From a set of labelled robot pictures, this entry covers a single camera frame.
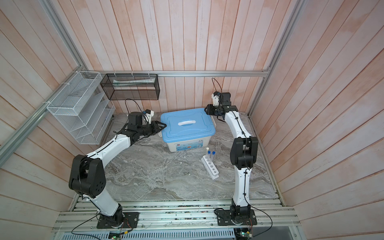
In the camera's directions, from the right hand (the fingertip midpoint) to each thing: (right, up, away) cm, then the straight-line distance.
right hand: (207, 108), depth 97 cm
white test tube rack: (+1, -37, -10) cm, 39 cm away
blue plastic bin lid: (-13, -11, -5) cm, 18 cm away
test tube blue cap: (-1, -27, -16) cm, 32 cm away
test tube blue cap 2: (+2, -27, -17) cm, 32 cm away
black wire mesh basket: (-53, +16, +7) cm, 56 cm away
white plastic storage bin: (-16, -20, -12) cm, 28 cm away
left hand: (-26, -13, -11) cm, 31 cm away
